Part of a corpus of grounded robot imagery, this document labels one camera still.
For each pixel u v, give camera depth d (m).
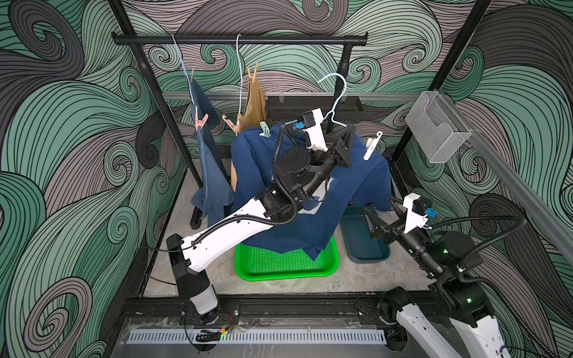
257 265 0.84
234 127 0.57
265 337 0.76
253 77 0.73
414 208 0.47
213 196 0.69
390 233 0.50
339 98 0.45
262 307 0.76
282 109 0.93
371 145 0.54
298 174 0.39
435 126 0.79
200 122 0.57
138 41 0.55
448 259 0.41
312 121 0.45
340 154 0.44
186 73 0.90
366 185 0.62
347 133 0.51
